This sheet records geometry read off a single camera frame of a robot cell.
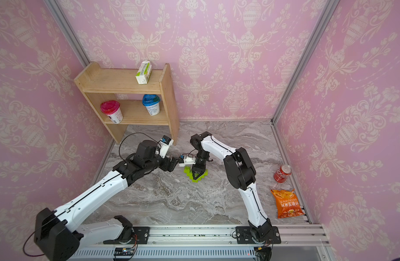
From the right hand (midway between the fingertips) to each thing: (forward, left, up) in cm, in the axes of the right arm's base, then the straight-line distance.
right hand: (198, 173), depth 90 cm
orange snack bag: (-19, -43, +1) cm, 47 cm away
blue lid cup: (+29, +23, +28) cm, 46 cm away
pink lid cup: (+24, +42, +29) cm, 56 cm away
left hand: (+2, +11, +16) cm, 19 cm away
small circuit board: (-33, +35, -6) cm, 48 cm away
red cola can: (-5, -44, +5) cm, 44 cm away
